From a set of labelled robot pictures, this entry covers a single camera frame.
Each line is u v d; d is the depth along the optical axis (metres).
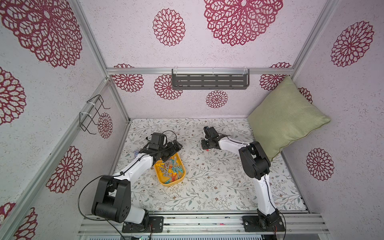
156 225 0.73
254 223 0.73
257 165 0.58
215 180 0.89
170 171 0.90
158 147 0.69
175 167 0.92
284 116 0.85
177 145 0.80
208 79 0.93
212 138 0.83
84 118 0.73
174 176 0.90
